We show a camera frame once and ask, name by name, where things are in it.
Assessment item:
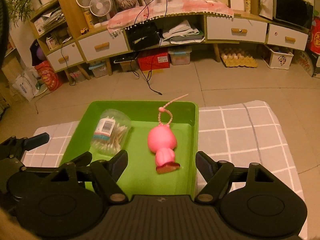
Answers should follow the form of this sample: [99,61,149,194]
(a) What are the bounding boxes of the white paper shopping bag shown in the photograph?
[12,70,40,101]

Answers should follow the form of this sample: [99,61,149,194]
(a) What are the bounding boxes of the white cutout storage crate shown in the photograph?
[261,45,293,70]

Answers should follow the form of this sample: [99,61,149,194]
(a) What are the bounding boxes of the red orange snack bucket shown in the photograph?
[34,60,62,92]

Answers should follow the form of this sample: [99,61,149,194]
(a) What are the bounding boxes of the clear lidded plastic bin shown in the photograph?
[168,46,192,66]

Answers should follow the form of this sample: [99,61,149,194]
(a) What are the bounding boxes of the egg carton tray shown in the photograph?
[219,47,258,68]

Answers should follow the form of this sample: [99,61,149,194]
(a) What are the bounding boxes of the small white desk fan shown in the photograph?
[89,0,112,17]

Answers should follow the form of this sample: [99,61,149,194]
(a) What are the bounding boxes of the red cardboard box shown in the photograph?
[137,48,170,71]

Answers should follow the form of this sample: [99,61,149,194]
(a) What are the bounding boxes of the pink white cabinet cloth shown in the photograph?
[107,0,234,36]

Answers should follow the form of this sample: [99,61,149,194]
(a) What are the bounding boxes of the wooden open shelf unit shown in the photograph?
[29,0,88,55]

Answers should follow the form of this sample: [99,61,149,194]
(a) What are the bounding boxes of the grey checked table cloth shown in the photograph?
[21,100,309,240]

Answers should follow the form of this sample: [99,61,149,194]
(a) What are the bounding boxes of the wooden white tv cabinet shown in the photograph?
[47,12,308,72]

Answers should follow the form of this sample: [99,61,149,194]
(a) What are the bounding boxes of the folded clothes stack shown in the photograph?
[160,20,205,45]

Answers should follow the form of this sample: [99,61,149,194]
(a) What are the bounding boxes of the clear cotton swab jar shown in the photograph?
[91,109,131,157]

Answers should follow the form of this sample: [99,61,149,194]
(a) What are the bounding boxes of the pink pig toy keychain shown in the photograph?
[147,94,188,174]

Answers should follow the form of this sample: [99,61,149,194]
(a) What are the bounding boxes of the red gift box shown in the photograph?
[306,16,320,54]

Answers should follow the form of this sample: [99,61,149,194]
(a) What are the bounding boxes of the black bag in cabinet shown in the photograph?
[125,22,163,51]

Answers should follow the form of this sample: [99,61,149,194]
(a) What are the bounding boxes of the black power cable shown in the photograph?
[130,0,171,96]

